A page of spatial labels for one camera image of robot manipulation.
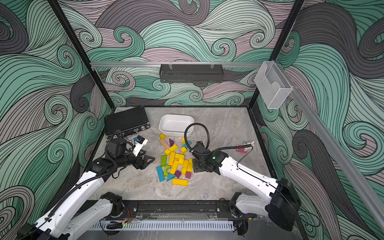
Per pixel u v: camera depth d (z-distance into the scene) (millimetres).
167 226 760
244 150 946
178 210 748
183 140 1001
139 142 665
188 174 844
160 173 849
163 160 906
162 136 1005
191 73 1035
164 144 978
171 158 902
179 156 900
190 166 877
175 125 1071
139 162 668
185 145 613
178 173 840
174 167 875
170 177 832
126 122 1029
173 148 954
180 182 815
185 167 876
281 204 379
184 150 926
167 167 859
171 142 985
